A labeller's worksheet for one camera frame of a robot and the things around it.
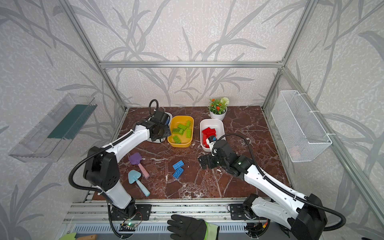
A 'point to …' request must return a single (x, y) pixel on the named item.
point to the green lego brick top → (182, 127)
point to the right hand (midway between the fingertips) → (206, 152)
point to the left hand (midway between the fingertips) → (166, 129)
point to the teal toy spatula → (133, 176)
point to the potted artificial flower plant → (218, 108)
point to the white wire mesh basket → (302, 137)
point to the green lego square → (176, 131)
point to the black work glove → (187, 229)
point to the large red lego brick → (209, 132)
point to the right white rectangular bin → (217, 124)
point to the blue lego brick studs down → (178, 173)
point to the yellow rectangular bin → (186, 142)
